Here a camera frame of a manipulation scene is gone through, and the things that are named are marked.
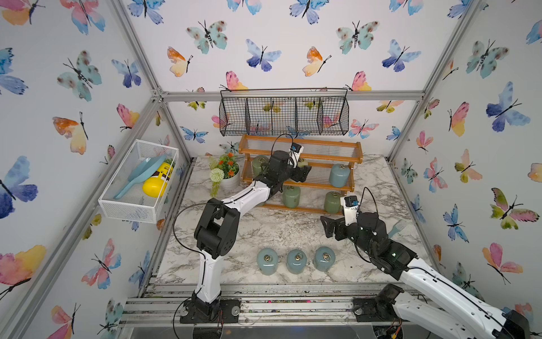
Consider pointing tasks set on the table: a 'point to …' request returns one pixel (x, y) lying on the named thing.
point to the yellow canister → (302, 164)
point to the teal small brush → (396, 227)
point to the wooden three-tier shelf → (321, 155)
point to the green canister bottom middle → (291, 196)
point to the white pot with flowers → (225, 173)
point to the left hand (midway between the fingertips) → (304, 160)
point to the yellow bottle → (156, 185)
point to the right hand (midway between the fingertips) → (335, 212)
